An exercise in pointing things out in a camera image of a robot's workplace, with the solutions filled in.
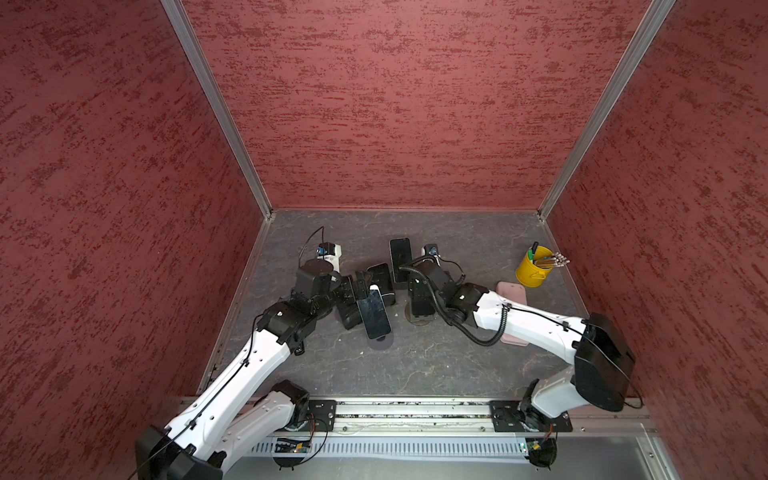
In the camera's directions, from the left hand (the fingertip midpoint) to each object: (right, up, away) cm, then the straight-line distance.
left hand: (357, 282), depth 76 cm
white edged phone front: (+4, -10, +5) cm, 12 cm away
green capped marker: (+55, +8, +19) cm, 58 cm away
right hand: (+17, -1, +8) cm, 18 cm away
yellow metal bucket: (+53, 0, +18) cm, 56 cm away
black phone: (+5, +1, +11) cm, 12 cm away
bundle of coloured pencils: (+57, +5, +9) cm, 58 cm away
